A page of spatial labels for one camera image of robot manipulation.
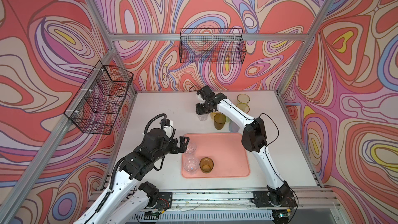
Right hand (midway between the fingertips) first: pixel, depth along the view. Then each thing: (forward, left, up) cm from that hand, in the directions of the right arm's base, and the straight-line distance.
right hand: (199, 114), depth 97 cm
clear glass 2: (-20, +6, -6) cm, 21 cm away
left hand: (-25, +8, +14) cm, 29 cm away
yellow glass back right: (+8, -29, +4) cm, 30 cm away
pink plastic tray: (-25, -16, -10) cm, 32 cm away
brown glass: (-29, -3, -7) cm, 31 cm away
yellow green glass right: (+3, -28, +3) cm, 29 cm away
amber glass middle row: (-2, -8, +3) cm, 9 cm away
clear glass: (-29, +6, -8) cm, 31 cm away
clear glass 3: (+1, -2, -5) cm, 5 cm away
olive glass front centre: (-4, -12, -2) cm, 13 cm away
